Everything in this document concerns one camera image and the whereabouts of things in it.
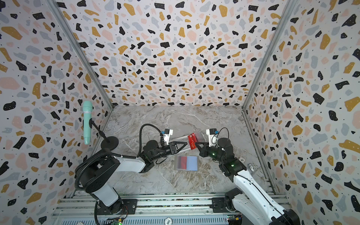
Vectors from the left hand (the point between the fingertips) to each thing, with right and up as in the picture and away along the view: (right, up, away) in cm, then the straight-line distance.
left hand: (189, 145), depth 76 cm
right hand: (+5, +1, 0) cm, 5 cm away
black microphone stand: (-55, -2, +20) cm, 58 cm away
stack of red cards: (+7, +1, +21) cm, 22 cm away
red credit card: (+2, +2, +2) cm, 3 cm away
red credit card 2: (-5, -13, +13) cm, 19 cm away
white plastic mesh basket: (-4, 0, +24) cm, 24 cm away
